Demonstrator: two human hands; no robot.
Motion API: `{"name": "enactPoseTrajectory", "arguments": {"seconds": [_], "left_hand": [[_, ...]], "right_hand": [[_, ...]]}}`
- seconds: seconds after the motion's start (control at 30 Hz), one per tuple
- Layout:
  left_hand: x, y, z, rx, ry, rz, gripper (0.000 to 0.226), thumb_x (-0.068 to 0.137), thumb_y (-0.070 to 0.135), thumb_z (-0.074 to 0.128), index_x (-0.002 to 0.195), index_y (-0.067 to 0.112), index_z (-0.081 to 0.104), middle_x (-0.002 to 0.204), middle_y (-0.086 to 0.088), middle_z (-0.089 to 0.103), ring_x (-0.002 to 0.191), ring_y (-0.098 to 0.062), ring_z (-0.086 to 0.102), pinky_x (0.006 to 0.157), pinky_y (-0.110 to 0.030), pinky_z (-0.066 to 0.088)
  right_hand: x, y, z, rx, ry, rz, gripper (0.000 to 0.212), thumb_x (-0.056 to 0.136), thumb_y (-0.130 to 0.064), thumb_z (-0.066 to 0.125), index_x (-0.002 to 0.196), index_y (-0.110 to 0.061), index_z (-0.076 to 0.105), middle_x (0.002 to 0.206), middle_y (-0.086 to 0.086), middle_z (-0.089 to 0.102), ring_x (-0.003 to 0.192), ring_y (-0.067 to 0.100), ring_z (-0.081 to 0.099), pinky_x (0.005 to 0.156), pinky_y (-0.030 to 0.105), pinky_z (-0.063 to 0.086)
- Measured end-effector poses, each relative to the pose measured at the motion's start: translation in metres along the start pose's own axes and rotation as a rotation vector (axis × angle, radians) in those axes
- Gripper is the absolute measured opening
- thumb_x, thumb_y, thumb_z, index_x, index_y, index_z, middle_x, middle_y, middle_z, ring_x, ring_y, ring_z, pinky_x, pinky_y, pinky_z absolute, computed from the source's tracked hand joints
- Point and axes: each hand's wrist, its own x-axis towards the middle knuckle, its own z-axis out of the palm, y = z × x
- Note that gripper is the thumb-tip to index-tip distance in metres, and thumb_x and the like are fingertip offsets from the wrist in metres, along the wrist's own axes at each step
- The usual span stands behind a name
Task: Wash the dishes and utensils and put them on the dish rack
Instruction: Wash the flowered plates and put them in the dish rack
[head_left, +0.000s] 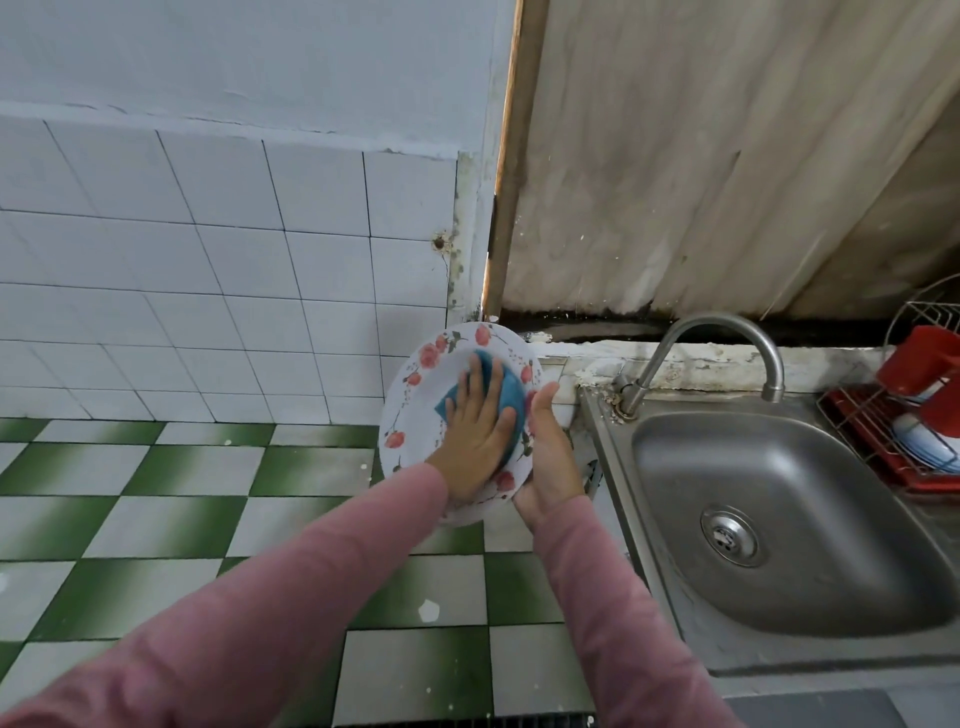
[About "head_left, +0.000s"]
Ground stainless steel sink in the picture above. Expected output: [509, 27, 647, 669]
[582, 382, 960, 699]

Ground weathered wooden board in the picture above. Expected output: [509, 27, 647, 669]
[483, 0, 960, 335]

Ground person's left forearm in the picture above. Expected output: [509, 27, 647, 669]
[0, 462, 452, 728]

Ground person's right forearm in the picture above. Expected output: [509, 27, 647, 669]
[532, 495, 744, 728]

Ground red plastic cutlery cup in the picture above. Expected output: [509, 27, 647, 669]
[877, 322, 960, 440]

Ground person's right hand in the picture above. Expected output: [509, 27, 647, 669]
[513, 381, 587, 534]

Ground person's left hand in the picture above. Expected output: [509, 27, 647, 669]
[426, 351, 521, 506]

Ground green checkered tile countertop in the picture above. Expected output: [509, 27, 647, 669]
[0, 417, 602, 728]

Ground metal wire dish rack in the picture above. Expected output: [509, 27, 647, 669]
[817, 270, 960, 497]

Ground white bowl with blue rim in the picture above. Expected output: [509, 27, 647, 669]
[892, 412, 960, 474]

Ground chrome faucet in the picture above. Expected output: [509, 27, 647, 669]
[612, 310, 788, 422]

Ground red flower plate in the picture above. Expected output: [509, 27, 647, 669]
[378, 319, 545, 527]

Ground blue cleaning cloth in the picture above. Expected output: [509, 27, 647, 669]
[435, 349, 531, 467]

